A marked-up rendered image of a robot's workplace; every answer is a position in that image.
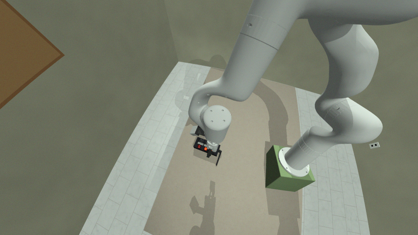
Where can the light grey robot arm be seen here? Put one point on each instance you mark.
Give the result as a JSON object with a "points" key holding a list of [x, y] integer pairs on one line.
{"points": [[352, 56]]}

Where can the black power strip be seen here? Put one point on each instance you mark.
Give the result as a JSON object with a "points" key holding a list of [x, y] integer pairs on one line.
{"points": [[200, 144]]}

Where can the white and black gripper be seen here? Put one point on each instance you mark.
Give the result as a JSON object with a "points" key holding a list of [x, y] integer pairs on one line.
{"points": [[211, 148]]}

